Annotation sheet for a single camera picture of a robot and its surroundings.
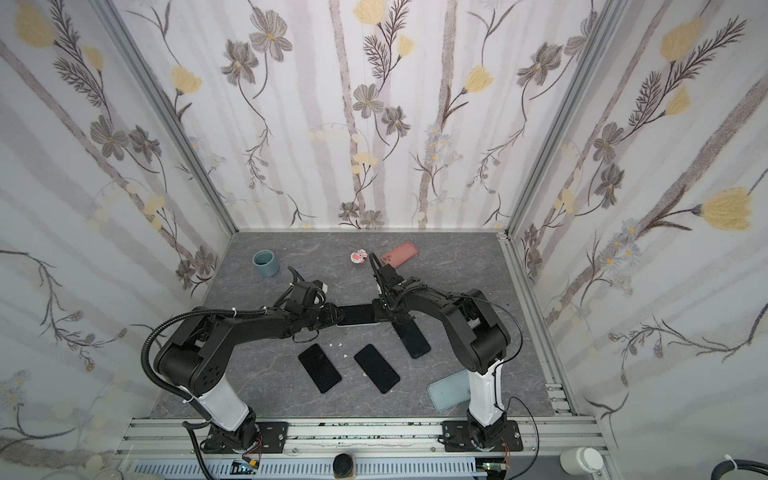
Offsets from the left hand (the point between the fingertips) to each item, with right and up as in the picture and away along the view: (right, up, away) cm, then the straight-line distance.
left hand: (339, 308), depth 95 cm
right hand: (+11, 0, -1) cm, 11 cm away
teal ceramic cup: (-27, +15, +7) cm, 32 cm away
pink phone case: (+21, +18, +20) cm, 34 cm away
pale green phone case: (+34, -21, -12) cm, 42 cm away
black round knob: (+6, -28, -32) cm, 43 cm away
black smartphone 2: (+13, -17, -9) cm, 24 cm away
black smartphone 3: (+24, -9, -4) cm, 26 cm away
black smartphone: (-4, -16, -10) cm, 19 cm away
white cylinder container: (+59, -29, -30) cm, 72 cm away
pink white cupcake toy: (+5, +17, +14) cm, 22 cm away
